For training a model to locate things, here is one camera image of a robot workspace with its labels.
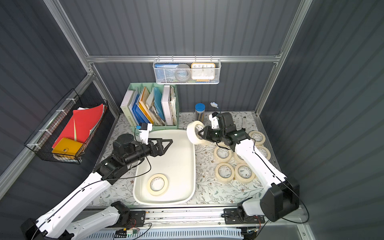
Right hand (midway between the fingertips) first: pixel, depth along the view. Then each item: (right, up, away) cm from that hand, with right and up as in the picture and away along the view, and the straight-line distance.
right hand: (203, 132), depth 77 cm
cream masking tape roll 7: (0, -5, -4) cm, 7 cm away
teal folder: (-29, +23, +20) cm, 42 cm away
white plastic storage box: (-20, -27, +7) cm, 34 cm away
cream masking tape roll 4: (+11, -27, +7) cm, 30 cm away
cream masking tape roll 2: (-22, -32, +3) cm, 38 cm away
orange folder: (-38, +18, +18) cm, 46 cm away
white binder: (-23, +16, +17) cm, 33 cm away
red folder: (-63, +2, -3) cm, 64 cm away
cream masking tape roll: (-6, -1, -8) cm, 10 cm away
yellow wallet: (-60, -6, -13) cm, 62 cm away
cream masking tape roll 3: (+12, -18, +14) cm, 26 cm away
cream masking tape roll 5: (+25, -25, +12) cm, 38 cm away
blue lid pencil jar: (-2, +13, +21) cm, 25 cm away
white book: (-47, +15, +12) cm, 51 cm away
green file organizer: (-33, +18, +19) cm, 42 cm away
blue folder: (-41, +10, +19) cm, 46 cm away
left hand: (-18, -3, -10) cm, 21 cm away
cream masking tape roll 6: (+22, -17, +15) cm, 31 cm away
